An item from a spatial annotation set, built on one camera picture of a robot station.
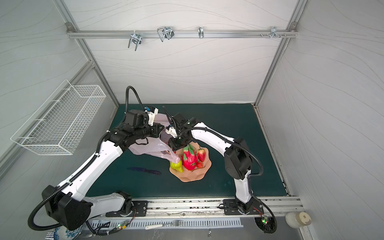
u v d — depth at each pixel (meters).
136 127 0.58
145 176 0.84
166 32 0.77
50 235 0.66
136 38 0.79
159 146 0.72
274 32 0.76
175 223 0.70
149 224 0.70
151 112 0.66
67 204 0.37
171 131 0.78
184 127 0.62
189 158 0.82
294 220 0.65
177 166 0.80
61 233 0.65
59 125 0.68
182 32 0.80
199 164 0.85
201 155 0.86
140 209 0.73
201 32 0.78
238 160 0.48
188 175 0.82
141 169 0.86
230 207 0.71
